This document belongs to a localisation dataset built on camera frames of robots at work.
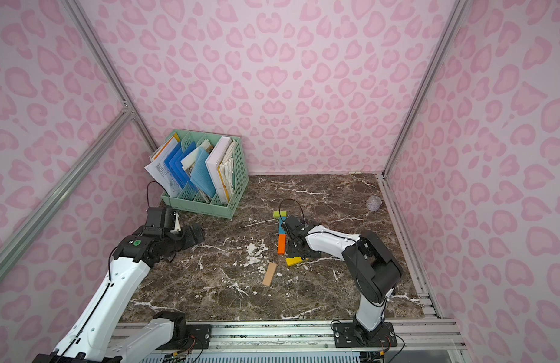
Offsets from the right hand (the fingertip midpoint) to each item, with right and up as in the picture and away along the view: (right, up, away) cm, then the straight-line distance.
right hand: (300, 251), depth 92 cm
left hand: (-38, +10, -15) cm, 42 cm away
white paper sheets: (-59, +34, 0) cm, 68 cm away
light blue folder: (-40, +30, -2) cm, 51 cm away
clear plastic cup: (+35, +19, +14) cm, 43 cm away
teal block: (-8, +12, +8) cm, 16 cm away
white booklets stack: (-31, +34, -4) cm, 46 cm away
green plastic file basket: (-46, +19, +8) cm, 51 cm away
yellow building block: (-4, -3, -4) cm, 6 cm away
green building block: (-9, +14, +12) cm, 21 cm away
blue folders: (-53, +36, +3) cm, 64 cm away
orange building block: (-8, +3, +1) cm, 8 cm away
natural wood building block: (-12, -7, -6) cm, 15 cm away
